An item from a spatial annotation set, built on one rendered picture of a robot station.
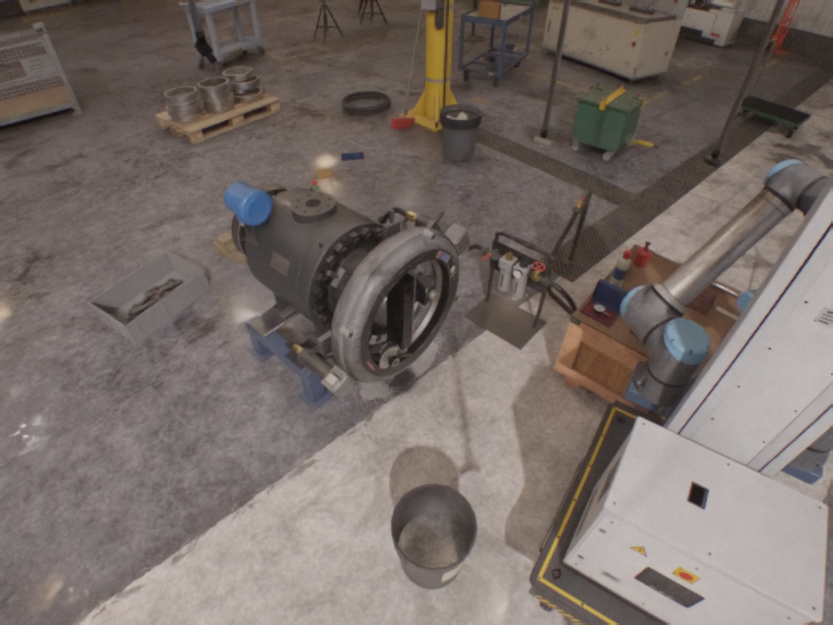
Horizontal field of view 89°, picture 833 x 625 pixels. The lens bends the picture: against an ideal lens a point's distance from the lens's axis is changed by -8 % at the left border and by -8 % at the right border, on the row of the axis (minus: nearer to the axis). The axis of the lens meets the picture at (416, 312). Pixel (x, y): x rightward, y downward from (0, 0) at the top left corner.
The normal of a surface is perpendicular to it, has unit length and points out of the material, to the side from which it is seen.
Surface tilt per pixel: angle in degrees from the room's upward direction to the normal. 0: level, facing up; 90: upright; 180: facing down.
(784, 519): 0
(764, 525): 0
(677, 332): 5
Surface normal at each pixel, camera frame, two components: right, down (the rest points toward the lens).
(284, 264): -0.59, 0.13
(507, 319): 0.00, -0.71
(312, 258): -0.43, -0.20
